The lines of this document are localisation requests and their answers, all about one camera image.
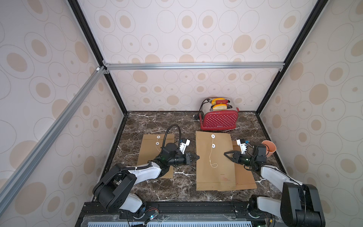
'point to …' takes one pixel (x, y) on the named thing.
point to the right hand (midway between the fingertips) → (226, 156)
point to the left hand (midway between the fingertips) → (202, 160)
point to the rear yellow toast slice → (214, 100)
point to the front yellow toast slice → (220, 107)
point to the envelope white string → (210, 156)
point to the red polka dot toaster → (214, 120)
